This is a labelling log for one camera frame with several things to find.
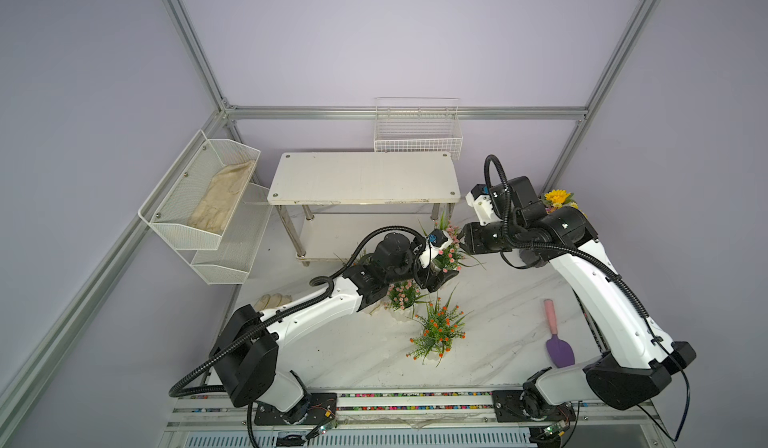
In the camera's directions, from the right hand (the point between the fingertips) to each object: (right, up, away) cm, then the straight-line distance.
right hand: (463, 246), depth 69 cm
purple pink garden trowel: (+30, -30, +13) cm, 45 cm away
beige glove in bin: (-64, +16, +13) cm, 67 cm away
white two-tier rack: (-32, +12, +4) cm, 34 cm away
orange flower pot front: (-4, -20, +4) cm, 21 cm away
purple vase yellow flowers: (+32, +13, +17) cm, 38 cm away
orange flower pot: (-23, -3, -7) cm, 25 cm away
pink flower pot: (-14, -14, +10) cm, 22 cm away
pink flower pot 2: (-4, -2, -4) cm, 6 cm away
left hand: (-4, -4, +6) cm, 8 cm away
